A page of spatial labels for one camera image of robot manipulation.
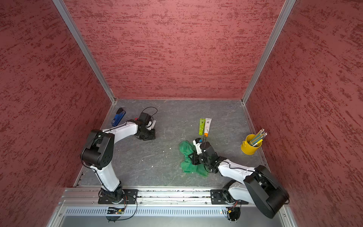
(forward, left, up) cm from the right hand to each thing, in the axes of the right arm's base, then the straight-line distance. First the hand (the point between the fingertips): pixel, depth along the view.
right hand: (189, 158), depth 86 cm
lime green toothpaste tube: (+27, -10, 0) cm, 29 cm away
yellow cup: (+4, -36, +5) cm, 36 cm away
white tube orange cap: (+28, -15, 0) cm, 32 cm away
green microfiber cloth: (+5, +1, +4) cm, 7 cm away
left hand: (+14, +25, 0) cm, 29 cm away
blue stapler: (+33, +54, +2) cm, 64 cm away
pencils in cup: (+7, -42, +11) cm, 44 cm away
